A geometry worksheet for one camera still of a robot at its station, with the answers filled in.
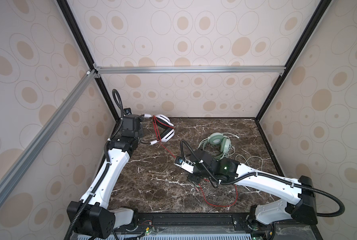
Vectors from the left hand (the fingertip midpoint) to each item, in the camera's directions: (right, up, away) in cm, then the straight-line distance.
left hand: (137, 123), depth 76 cm
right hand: (+24, -22, -3) cm, 33 cm away
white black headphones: (+13, +1, +2) cm, 13 cm away
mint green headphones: (+47, -13, +27) cm, 56 cm away
